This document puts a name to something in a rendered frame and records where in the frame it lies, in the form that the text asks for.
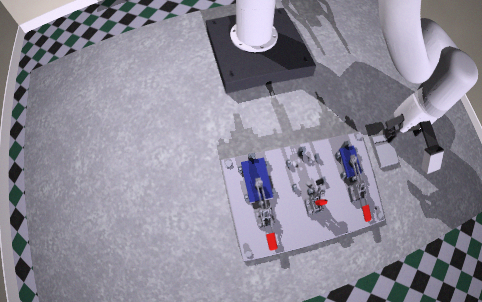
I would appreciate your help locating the blue rectangular block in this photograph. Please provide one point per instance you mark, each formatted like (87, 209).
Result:
(346, 152)

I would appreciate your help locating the toggle clamp with red handle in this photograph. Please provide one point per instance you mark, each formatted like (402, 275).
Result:
(311, 205)
(261, 220)
(354, 192)

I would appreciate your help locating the blue rectangular plate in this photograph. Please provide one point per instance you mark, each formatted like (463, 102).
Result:
(256, 169)

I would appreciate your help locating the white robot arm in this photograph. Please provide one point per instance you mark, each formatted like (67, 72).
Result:
(455, 72)

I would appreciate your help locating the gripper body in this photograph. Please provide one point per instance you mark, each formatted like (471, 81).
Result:
(413, 113)

